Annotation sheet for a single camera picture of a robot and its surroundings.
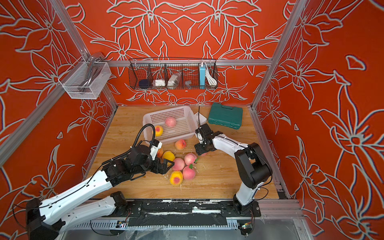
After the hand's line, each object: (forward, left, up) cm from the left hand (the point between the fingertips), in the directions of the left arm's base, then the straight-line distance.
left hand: (167, 160), depth 73 cm
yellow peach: (+24, +11, -8) cm, 28 cm away
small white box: (+42, -18, -16) cm, 49 cm away
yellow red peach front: (-5, -4, -9) cm, 11 cm away
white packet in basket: (+44, +2, +16) cm, 47 cm away
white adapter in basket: (+41, +9, +18) cm, 45 cm away
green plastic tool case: (+42, -35, -10) cm, 56 cm away
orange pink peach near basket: (+15, -4, -10) cm, 19 cm away
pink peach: (+9, -19, -7) cm, 22 cm away
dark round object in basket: (+49, +23, +10) cm, 55 cm away
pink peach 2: (+2, -5, -9) cm, 10 cm away
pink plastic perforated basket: (+34, -5, -15) cm, 38 cm away
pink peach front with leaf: (+32, +5, -8) cm, 34 cm away
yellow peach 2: (+8, +2, -10) cm, 12 cm away
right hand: (+15, -16, -12) cm, 25 cm away
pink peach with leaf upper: (+6, -11, -9) cm, 16 cm away
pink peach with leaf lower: (-2, -11, -10) cm, 15 cm away
